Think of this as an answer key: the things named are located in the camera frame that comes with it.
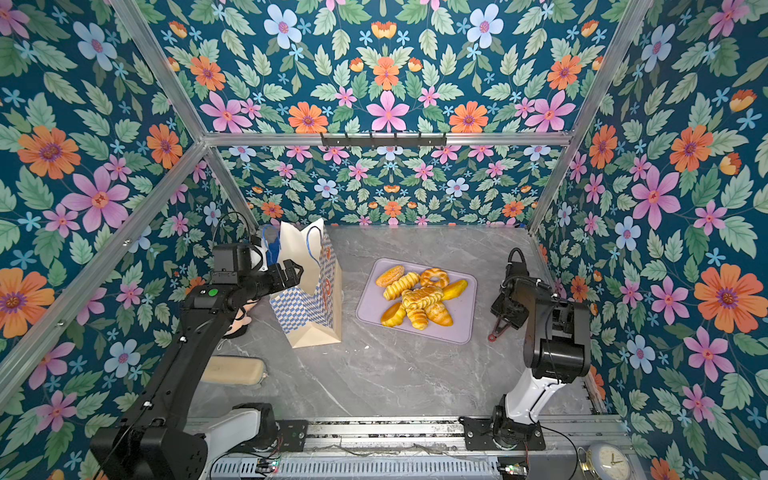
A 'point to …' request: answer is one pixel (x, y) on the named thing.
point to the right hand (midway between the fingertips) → (504, 316)
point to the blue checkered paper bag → (310, 310)
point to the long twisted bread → (404, 283)
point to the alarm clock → (605, 461)
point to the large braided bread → (421, 296)
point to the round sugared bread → (389, 276)
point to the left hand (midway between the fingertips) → (291, 264)
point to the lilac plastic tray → (371, 303)
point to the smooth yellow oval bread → (454, 290)
